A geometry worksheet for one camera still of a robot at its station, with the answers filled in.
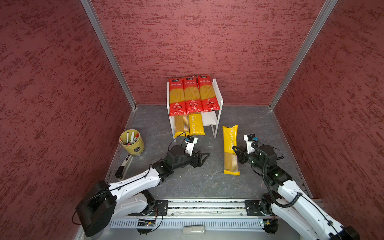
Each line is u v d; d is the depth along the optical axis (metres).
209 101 0.74
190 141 0.68
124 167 0.84
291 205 0.48
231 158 0.78
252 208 0.74
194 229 0.65
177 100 0.74
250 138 0.68
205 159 0.71
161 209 0.74
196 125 0.86
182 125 0.85
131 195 0.48
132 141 0.89
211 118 0.92
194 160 0.69
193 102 0.73
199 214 0.74
